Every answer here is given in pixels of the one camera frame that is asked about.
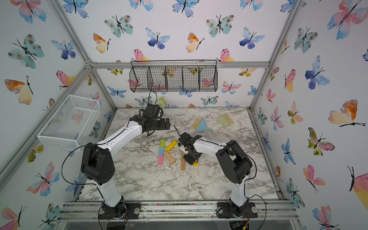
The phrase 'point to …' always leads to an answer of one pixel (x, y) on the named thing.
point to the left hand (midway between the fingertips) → (165, 122)
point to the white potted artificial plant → (161, 102)
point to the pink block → (160, 160)
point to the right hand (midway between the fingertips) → (192, 157)
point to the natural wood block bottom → (182, 164)
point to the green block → (162, 143)
